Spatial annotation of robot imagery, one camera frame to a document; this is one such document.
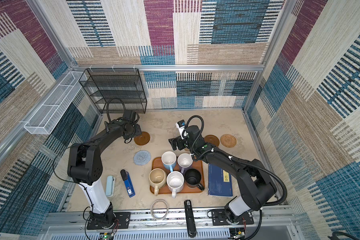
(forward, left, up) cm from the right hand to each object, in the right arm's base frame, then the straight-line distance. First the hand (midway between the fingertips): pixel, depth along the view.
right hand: (176, 138), depth 86 cm
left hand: (+10, +25, -5) cm, 28 cm away
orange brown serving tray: (-8, +13, -14) cm, 20 cm away
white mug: (-19, +2, -14) cm, 24 cm away
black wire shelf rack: (+41, +50, +8) cm, 65 cm away
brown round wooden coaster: (+10, +24, -14) cm, 29 cm away
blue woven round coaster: (-4, +22, -14) cm, 26 cm away
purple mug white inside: (-8, -4, -12) cm, 15 cm away
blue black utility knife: (-17, +29, -11) cm, 35 cm away
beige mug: (-18, +11, -13) cm, 25 cm away
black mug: (-18, -8, -13) cm, 24 cm away
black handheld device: (-42, -6, -10) cm, 43 cm away
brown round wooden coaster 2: (+8, -24, -14) cm, 29 cm away
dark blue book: (-21, -23, -14) cm, 34 cm away
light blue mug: (-8, +5, -12) cm, 15 cm away
